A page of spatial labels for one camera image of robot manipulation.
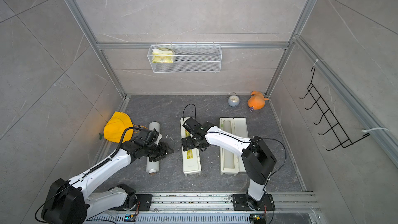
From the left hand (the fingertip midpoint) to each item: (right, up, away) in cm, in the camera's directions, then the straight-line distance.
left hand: (172, 150), depth 81 cm
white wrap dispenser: (+11, -4, -2) cm, 11 cm away
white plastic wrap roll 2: (+31, -5, -1) cm, 31 cm away
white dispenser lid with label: (+39, +10, +8) cm, 41 cm away
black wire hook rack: (+72, +15, -19) cm, 76 cm away
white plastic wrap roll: (-10, -8, -2) cm, 13 cm away
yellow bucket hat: (-42, +9, +20) cm, 47 cm away
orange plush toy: (+55, +28, +25) cm, 67 cm away
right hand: (+11, +2, +3) cm, 11 cm away
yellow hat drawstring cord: (-26, +10, +20) cm, 34 cm away
